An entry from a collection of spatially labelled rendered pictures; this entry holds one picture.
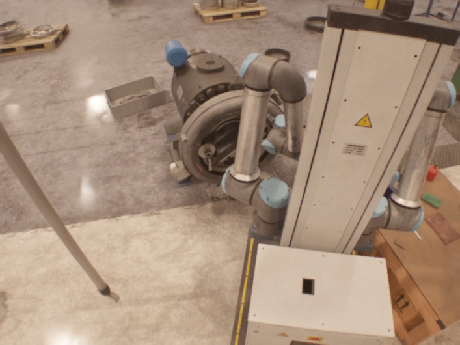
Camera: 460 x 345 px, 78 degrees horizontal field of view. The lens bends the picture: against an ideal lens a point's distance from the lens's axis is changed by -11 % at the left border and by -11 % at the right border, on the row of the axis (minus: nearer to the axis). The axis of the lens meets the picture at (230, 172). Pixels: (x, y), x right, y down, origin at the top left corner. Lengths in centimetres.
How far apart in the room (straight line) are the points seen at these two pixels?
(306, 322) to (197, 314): 102
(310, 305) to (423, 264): 94
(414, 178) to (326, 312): 72
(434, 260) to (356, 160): 113
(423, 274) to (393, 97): 125
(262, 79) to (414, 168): 79
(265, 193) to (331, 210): 33
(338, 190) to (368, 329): 54
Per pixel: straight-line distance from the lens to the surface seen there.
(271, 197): 146
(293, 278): 133
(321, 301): 131
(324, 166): 114
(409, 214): 163
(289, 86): 123
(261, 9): 621
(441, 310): 197
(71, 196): 295
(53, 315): 242
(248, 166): 147
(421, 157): 154
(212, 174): 223
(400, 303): 220
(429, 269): 205
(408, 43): 93
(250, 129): 136
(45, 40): 600
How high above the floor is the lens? 202
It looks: 46 degrees down
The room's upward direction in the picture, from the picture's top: straight up
